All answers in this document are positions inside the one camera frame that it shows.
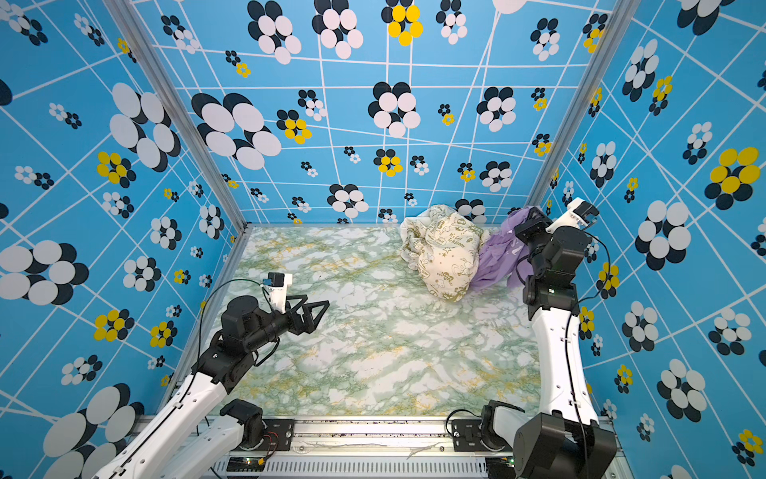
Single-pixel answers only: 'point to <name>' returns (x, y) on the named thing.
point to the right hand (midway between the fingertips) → (533, 207)
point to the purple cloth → (502, 257)
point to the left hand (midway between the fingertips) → (318, 300)
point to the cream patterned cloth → (445, 247)
